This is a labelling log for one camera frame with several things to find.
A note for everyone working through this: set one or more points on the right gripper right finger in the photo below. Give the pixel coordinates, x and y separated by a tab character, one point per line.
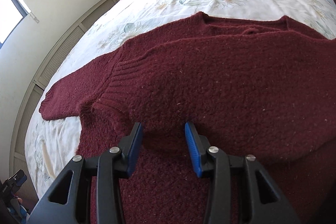
260	200

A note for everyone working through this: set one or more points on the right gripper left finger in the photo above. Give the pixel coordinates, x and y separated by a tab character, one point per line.
68	199

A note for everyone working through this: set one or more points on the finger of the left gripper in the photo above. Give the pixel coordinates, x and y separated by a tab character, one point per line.
17	179

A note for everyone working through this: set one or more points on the dark red knitted sweater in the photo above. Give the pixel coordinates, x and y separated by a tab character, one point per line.
251	87

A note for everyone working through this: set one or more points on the beige louvered radiator cabinet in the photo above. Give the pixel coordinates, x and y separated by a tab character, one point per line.
52	69

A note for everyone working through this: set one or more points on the floral white bed cover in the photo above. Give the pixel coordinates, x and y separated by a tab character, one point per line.
130	18

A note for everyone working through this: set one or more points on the window with dark frame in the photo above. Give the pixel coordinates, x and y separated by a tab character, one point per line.
12	12

